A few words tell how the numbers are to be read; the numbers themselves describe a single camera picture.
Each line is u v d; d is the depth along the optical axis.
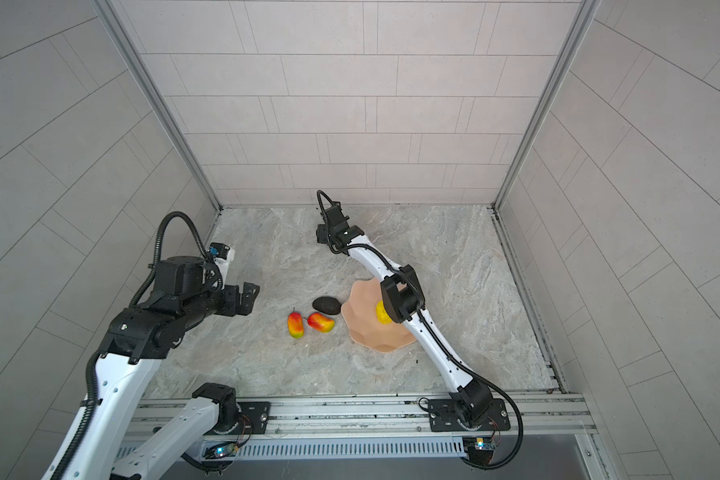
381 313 0.83
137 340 0.41
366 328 0.85
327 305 0.86
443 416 0.71
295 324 0.84
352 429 0.71
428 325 0.68
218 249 0.58
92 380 0.38
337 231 0.85
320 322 0.84
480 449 0.68
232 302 0.58
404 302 0.69
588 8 0.70
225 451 0.65
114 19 0.72
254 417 0.71
